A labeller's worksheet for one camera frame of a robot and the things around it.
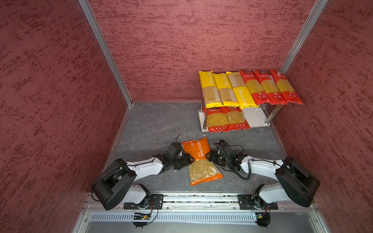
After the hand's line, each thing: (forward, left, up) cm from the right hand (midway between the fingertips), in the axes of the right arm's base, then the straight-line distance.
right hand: (207, 160), depth 87 cm
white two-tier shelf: (+30, -39, +4) cm, 49 cm away
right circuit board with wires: (-30, -25, -3) cm, 39 cm away
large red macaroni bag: (+26, -21, +9) cm, 34 cm away
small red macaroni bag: (+26, -11, +9) cm, 29 cm away
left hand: (-3, +10, 0) cm, 10 cm away
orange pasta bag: (-7, +4, +1) cm, 8 cm away
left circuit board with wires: (-27, +38, -4) cm, 47 cm away
